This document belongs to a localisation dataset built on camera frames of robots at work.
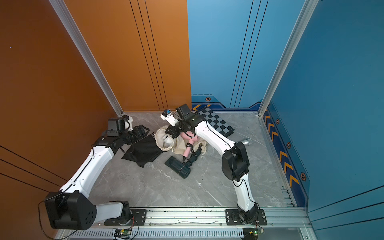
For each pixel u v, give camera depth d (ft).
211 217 2.48
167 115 2.42
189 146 3.14
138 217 2.42
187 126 2.08
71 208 1.29
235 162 1.67
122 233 2.36
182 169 2.73
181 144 3.07
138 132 2.36
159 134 2.89
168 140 2.92
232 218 2.38
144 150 3.17
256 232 2.28
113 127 2.00
